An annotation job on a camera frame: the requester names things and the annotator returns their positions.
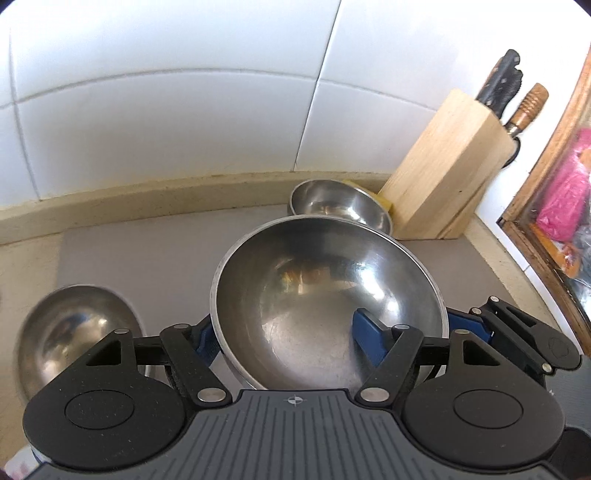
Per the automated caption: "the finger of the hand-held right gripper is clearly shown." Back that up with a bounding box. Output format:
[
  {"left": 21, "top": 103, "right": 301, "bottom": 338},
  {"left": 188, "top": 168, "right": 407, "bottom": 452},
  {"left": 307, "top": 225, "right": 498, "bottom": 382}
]
[{"left": 447, "top": 295, "right": 555, "bottom": 376}]

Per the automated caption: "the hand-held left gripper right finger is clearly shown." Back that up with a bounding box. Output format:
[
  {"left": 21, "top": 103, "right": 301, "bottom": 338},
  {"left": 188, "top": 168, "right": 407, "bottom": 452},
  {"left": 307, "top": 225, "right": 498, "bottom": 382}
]
[{"left": 353, "top": 310, "right": 497, "bottom": 408}]

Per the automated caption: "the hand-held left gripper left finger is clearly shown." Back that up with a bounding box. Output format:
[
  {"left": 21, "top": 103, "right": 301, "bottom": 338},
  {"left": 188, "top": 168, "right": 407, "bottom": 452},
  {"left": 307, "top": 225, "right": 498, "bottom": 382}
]
[{"left": 85, "top": 323, "right": 232, "bottom": 408}]

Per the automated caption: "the medium steel bowl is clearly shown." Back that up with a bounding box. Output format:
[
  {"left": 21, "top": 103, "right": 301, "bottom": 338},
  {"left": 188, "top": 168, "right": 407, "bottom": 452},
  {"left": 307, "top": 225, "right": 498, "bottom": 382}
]
[{"left": 210, "top": 215, "right": 451, "bottom": 391}]

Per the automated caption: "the large steel bowl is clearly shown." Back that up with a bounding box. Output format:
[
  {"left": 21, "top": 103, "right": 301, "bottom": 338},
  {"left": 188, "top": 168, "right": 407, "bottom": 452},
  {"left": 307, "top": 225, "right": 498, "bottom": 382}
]
[{"left": 289, "top": 179, "right": 394, "bottom": 237}]

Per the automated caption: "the small steel bowl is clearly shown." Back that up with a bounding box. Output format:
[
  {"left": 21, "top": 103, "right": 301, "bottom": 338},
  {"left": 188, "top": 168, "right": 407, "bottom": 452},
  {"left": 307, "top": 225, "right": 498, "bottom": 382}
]
[{"left": 14, "top": 285, "right": 146, "bottom": 402}]

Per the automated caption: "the orange plastic bag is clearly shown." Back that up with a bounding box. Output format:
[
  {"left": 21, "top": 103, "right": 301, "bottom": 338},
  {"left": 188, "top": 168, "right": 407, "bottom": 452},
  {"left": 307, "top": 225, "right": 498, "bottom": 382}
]
[{"left": 531, "top": 226, "right": 583, "bottom": 278}]

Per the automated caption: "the yellow sponge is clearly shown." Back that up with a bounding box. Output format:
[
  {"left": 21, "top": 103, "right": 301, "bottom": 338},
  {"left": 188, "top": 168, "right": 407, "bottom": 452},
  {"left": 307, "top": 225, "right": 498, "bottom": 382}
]
[{"left": 346, "top": 181, "right": 394, "bottom": 212}]

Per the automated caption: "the pink plastic bag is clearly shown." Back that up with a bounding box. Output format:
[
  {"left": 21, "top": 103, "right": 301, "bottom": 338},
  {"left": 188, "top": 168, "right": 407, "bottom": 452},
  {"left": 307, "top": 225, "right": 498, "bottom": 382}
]
[{"left": 536, "top": 131, "right": 591, "bottom": 243}]

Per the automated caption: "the wooden knife block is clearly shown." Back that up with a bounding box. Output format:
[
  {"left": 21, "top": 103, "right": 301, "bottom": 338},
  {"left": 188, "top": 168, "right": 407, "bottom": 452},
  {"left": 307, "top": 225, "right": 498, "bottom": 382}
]
[{"left": 379, "top": 89, "right": 515, "bottom": 241}]

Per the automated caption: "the wooden window frame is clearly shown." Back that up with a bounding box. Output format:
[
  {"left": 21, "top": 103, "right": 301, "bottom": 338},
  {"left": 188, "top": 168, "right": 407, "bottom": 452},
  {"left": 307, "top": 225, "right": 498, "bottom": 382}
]
[{"left": 496, "top": 69, "right": 591, "bottom": 330}]

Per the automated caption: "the wooden ribbed handle knife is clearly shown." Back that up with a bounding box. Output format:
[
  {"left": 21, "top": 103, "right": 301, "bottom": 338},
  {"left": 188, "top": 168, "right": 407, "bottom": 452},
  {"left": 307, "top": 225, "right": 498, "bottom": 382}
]
[{"left": 505, "top": 83, "right": 550, "bottom": 137}]

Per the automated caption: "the black ribbed handle knife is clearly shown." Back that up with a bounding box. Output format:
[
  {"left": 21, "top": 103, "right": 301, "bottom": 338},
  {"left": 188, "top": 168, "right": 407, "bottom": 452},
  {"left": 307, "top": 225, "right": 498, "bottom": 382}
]
[{"left": 492, "top": 69, "right": 525, "bottom": 121}]

